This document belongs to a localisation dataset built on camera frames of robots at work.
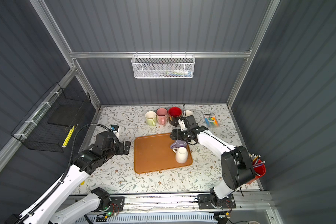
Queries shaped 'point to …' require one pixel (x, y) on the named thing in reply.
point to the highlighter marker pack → (210, 120)
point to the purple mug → (178, 143)
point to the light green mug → (150, 117)
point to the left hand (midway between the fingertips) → (122, 142)
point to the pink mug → (162, 115)
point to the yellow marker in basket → (68, 136)
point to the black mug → (174, 114)
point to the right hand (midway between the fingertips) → (176, 136)
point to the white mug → (181, 154)
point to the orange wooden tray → (153, 152)
